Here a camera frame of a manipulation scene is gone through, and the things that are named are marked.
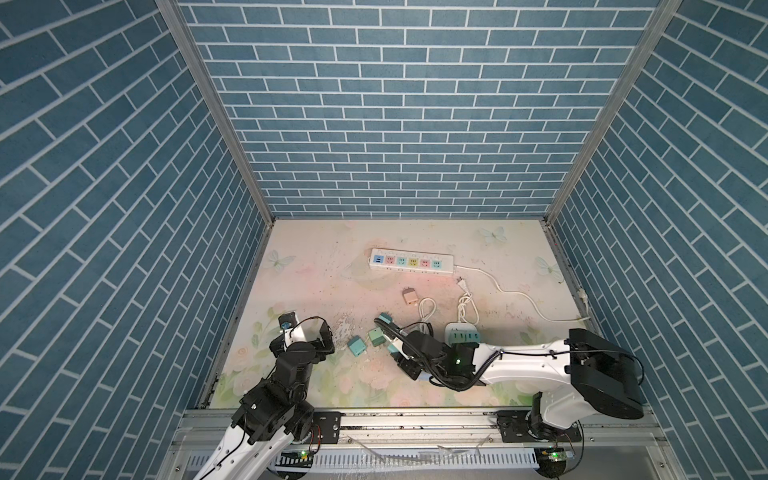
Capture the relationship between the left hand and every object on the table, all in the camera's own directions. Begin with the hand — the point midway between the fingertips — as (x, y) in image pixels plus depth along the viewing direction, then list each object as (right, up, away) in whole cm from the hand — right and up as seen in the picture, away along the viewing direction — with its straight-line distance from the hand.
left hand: (319, 327), depth 77 cm
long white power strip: (+25, +16, +28) cm, 41 cm away
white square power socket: (+39, -3, +12) cm, 41 cm away
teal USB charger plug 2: (+17, -1, +14) cm, 22 cm away
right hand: (+21, -7, +4) cm, 22 cm away
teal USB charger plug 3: (+8, -8, +10) cm, 15 cm away
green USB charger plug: (+37, -4, +5) cm, 38 cm away
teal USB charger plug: (+42, -4, +5) cm, 42 cm away
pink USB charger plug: (+25, +5, +20) cm, 32 cm away
